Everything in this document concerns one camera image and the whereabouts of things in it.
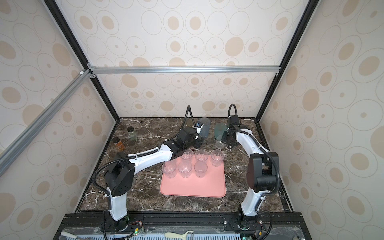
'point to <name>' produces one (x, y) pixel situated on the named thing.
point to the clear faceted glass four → (217, 157)
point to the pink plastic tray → (213, 185)
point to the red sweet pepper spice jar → (119, 144)
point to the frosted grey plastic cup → (200, 168)
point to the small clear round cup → (219, 144)
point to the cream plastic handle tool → (173, 234)
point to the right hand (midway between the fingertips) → (227, 140)
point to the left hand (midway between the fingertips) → (204, 132)
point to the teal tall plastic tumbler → (219, 128)
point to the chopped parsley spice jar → (132, 134)
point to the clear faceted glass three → (201, 155)
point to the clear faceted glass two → (169, 168)
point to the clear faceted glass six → (184, 168)
